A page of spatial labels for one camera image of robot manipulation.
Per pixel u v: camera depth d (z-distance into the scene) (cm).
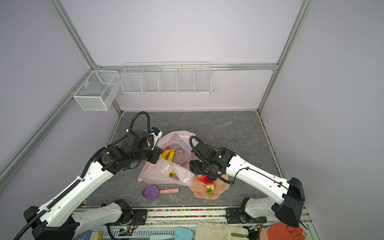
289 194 40
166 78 99
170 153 94
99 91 97
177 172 64
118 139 52
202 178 83
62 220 40
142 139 53
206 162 54
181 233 69
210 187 77
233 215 74
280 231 69
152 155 62
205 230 71
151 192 80
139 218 74
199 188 81
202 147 55
